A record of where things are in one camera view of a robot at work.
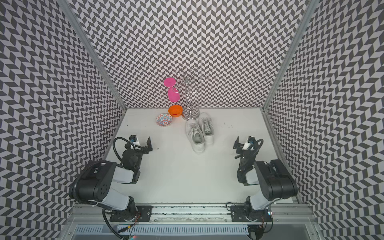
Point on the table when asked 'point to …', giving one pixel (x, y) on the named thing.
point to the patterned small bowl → (164, 119)
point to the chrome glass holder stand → (190, 112)
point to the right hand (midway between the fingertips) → (245, 140)
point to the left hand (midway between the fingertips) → (142, 138)
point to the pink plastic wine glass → (173, 95)
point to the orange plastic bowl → (175, 110)
